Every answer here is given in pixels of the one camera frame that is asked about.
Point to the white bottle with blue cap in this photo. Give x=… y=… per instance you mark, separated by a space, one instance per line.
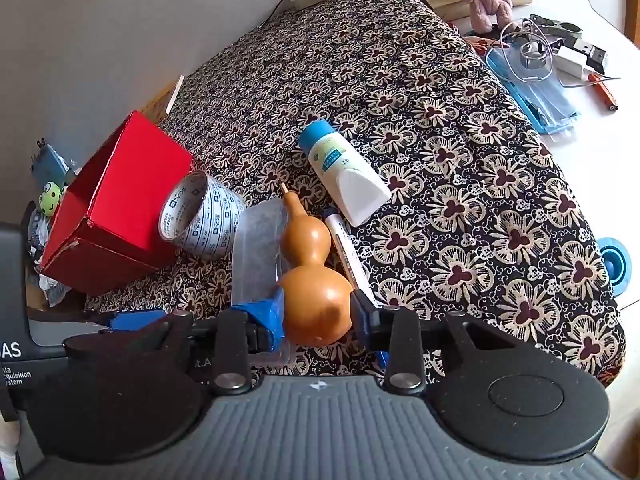
x=345 y=180

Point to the green frog plush toy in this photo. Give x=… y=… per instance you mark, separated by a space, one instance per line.
x=50 y=200

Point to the blue face mask pack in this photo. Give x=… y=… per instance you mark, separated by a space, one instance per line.
x=545 y=100

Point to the orange pen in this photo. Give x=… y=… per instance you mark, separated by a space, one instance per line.
x=605 y=95

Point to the dark floral cloth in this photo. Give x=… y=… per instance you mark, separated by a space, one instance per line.
x=450 y=160

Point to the blue round disc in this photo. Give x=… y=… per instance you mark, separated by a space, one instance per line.
x=617 y=265

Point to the pink teddy bear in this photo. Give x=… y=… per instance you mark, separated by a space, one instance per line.
x=485 y=0

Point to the yellow book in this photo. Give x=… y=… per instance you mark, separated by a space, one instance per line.
x=160 y=102

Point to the brown gourd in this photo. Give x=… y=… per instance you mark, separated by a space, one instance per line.
x=310 y=300

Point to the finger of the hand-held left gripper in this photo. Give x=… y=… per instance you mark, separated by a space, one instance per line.
x=135 y=321

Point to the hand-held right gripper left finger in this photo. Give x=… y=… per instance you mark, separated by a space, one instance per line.
x=267 y=317

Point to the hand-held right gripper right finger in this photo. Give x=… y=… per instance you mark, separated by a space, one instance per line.
x=361 y=317

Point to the blue notebook with binder clips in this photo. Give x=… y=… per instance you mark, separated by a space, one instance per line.
x=50 y=162

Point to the white marker pen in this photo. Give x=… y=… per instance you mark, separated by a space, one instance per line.
x=342 y=240

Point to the white charger block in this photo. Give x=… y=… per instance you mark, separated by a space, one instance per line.
x=570 y=60

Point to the red cardboard box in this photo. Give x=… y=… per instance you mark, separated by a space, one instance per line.
x=125 y=200

